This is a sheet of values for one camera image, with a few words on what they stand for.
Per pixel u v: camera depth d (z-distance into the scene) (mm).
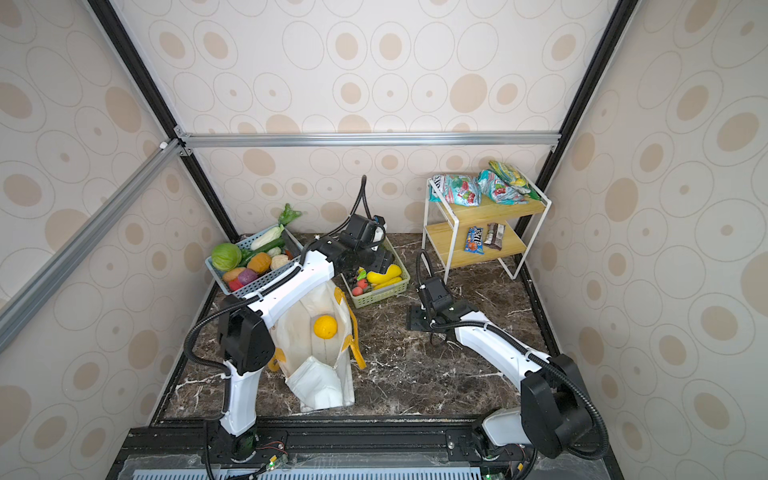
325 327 880
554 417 430
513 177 778
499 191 784
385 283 998
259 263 1007
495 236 969
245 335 505
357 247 677
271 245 1091
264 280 996
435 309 650
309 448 745
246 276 947
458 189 829
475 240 946
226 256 977
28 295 527
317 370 705
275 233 1093
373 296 970
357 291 989
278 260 1031
